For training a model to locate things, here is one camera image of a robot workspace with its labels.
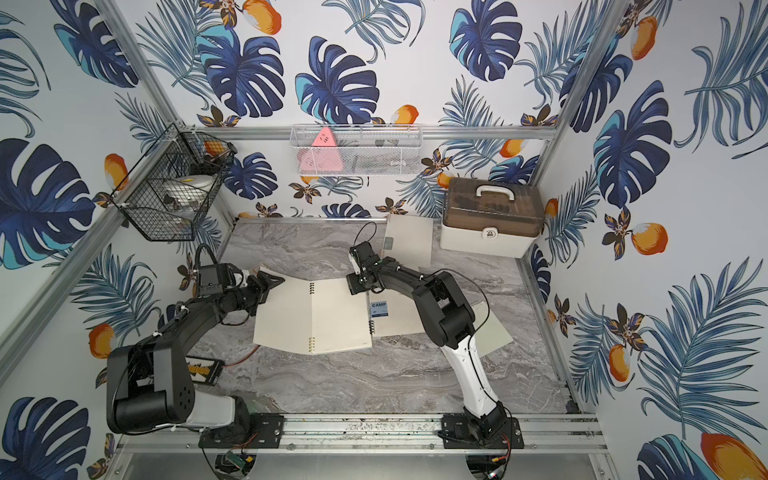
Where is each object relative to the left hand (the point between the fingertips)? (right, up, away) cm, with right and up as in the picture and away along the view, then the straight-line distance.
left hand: (278, 282), depth 87 cm
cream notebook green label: (+40, +14, +26) cm, 49 cm away
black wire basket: (-27, +26, -8) cm, 38 cm away
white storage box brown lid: (+67, +20, +11) cm, 71 cm away
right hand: (+22, -2, +15) cm, 26 cm away
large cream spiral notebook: (+8, -11, +8) cm, 16 cm away
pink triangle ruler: (+13, +38, +2) cm, 40 cm away
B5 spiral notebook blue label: (+34, -11, +8) cm, 37 cm away
